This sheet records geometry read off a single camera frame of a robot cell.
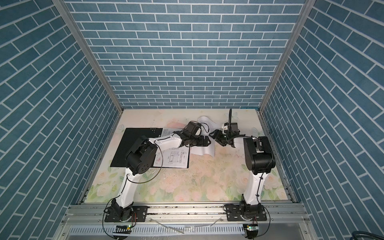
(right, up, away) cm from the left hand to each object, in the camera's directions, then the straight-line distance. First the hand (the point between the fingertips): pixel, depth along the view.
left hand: (206, 143), depth 98 cm
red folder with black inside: (-59, +3, +6) cm, 59 cm away
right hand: (+3, +5, +3) cm, 7 cm away
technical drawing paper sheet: (-20, -9, -4) cm, 22 cm away
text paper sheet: (+2, +11, +11) cm, 15 cm away
